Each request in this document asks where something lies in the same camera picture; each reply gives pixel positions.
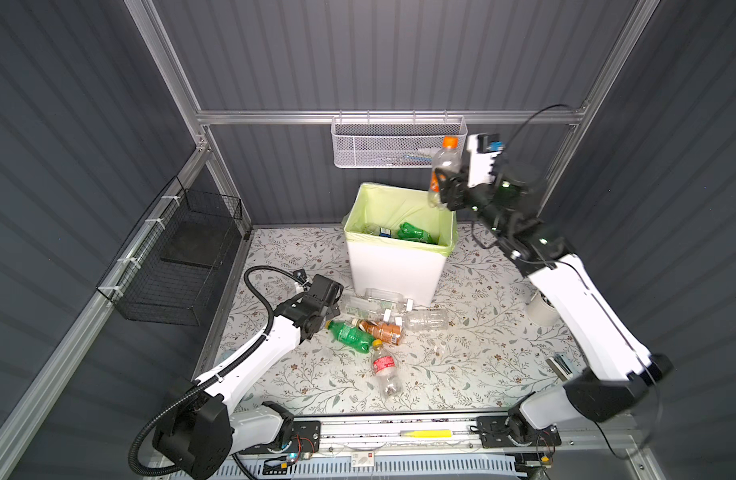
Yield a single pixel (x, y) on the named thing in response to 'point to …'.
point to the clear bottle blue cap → (374, 229)
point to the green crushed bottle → (408, 231)
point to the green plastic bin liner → (390, 204)
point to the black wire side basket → (167, 271)
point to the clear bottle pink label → (384, 366)
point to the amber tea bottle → (387, 333)
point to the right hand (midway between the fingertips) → (451, 170)
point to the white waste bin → (406, 253)
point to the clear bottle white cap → (425, 320)
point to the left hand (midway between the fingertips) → (315, 306)
